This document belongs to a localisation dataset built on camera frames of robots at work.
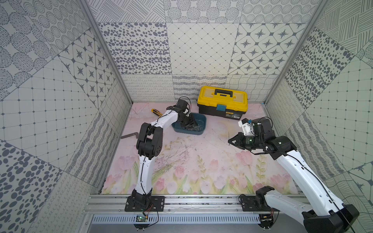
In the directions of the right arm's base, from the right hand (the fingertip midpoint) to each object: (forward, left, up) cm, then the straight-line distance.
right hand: (229, 143), depth 72 cm
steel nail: (+24, +15, -21) cm, 35 cm away
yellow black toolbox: (+35, -2, -5) cm, 35 cm away
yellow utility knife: (+37, +48, -19) cm, 64 cm away
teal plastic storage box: (+31, +14, -19) cm, 39 cm away
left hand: (+23, +17, -13) cm, 31 cm away
